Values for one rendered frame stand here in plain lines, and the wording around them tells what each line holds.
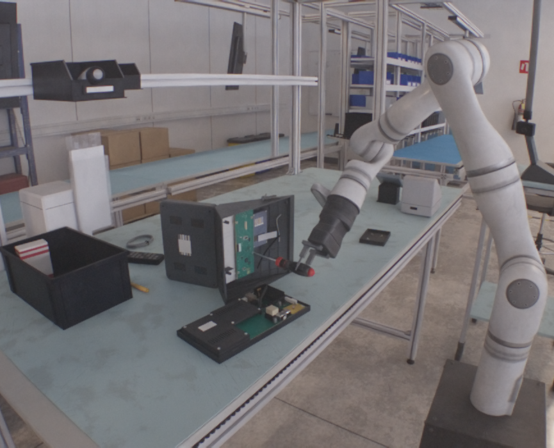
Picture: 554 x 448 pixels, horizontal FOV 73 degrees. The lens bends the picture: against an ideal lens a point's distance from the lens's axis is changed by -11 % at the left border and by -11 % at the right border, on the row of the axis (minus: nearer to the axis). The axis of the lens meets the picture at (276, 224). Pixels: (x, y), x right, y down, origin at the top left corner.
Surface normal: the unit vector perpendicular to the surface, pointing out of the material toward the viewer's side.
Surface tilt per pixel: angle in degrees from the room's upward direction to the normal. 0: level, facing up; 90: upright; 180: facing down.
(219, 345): 0
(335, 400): 0
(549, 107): 90
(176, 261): 90
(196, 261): 90
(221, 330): 0
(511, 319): 92
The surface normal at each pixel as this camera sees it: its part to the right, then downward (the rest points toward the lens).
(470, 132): -0.73, 0.34
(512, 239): -0.31, 0.61
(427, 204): -0.54, 0.27
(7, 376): 0.00, -0.95
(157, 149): 0.82, 0.18
